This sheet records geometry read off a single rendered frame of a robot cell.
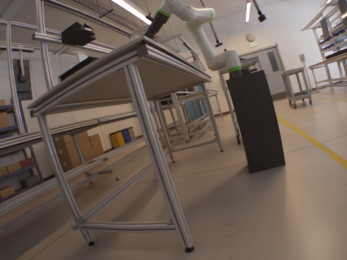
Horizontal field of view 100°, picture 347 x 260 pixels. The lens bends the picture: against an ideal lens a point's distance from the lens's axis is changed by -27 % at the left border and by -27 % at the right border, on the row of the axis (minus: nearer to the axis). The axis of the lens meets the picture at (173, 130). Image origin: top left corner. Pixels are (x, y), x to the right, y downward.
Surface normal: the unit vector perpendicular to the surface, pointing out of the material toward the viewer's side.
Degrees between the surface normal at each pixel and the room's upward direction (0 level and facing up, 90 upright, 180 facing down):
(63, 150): 90
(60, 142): 90
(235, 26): 90
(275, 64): 90
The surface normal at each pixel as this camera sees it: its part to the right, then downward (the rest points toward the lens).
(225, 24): -0.31, 0.18
